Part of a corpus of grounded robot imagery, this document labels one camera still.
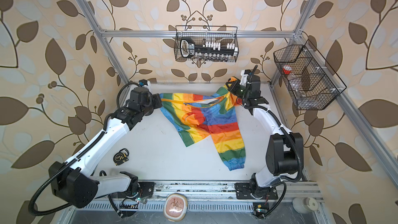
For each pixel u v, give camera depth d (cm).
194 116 91
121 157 82
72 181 38
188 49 85
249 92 66
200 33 90
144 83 69
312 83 73
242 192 74
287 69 80
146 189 75
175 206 68
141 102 59
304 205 63
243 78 77
